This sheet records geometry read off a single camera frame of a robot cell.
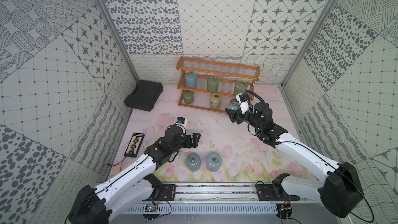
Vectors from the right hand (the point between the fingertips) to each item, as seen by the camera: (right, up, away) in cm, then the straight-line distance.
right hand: (232, 107), depth 80 cm
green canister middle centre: (-10, +13, +13) cm, 21 cm away
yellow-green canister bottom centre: (-7, +3, +21) cm, 23 cm away
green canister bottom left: (-26, +6, +24) cm, 36 cm away
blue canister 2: (-20, -27, -3) cm, 34 cm away
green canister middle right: (+6, +11, +11) cm, 17 cm away
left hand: (-18, -15, -1) cm, 24 cm away
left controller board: (-40, -48, -8) cm, 63 cm away
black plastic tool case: (-58, +6, +29) cm, 65 cm away
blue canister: (-23, +17, +15) cm, 32 cm away
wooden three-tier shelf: (-2, +19, +5) cm, 20 cm away
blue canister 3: (-10, -27, -5) cm, 29 cm away
